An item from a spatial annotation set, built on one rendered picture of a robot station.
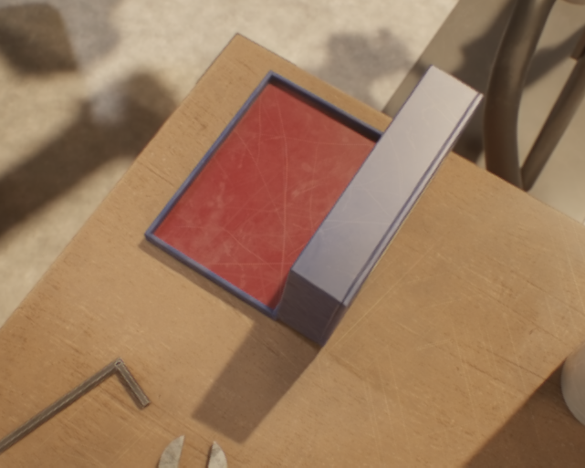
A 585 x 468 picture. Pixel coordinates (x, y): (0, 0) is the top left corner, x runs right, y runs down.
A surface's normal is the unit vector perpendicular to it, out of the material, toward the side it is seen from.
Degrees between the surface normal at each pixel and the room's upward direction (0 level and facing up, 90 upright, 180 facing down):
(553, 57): 0
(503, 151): 57
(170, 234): 0
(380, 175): 6
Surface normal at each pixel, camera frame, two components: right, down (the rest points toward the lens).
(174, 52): 0.00, -0.39
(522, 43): 0.01, 0.15
